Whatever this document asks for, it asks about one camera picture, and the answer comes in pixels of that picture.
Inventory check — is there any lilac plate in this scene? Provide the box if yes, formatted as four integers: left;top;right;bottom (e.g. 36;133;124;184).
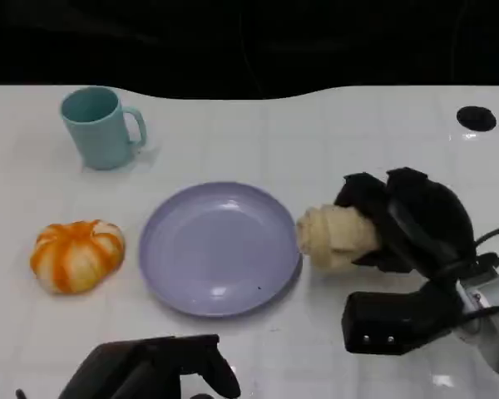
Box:
138;180;304;318

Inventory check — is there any pale green mug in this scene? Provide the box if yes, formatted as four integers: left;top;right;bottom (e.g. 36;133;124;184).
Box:
59;86;148;171

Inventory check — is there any orange and white bread roll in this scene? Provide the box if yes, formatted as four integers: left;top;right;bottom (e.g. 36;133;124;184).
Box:
29;219;126;296

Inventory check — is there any black cable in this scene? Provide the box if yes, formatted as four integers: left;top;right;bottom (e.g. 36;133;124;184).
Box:
459;304;499;324
473;225;499;246

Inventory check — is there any beige towel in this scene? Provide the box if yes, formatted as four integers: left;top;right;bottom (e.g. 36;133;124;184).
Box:
295;202;382;271

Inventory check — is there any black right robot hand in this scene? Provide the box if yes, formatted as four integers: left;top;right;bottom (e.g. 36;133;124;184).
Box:
333;166;478;284

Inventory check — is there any black round table grommet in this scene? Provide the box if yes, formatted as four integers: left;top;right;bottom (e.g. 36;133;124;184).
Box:
456;106;497;132

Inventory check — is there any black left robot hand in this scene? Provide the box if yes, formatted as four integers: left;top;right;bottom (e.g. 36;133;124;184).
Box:
57;333;242;399

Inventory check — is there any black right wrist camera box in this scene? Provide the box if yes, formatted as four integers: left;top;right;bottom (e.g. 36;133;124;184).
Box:
342;281;463;357

